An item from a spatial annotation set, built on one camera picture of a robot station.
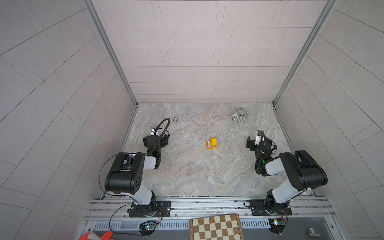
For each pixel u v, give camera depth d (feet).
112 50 2.85
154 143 2.52
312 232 2.10
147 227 2.11
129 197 1.61
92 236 1.95
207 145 2.98
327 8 2.35
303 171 1.48
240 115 3.38
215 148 2.95
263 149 2.28
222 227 2.11
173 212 2.32
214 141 2.86
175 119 3.52
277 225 2.23
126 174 1.45
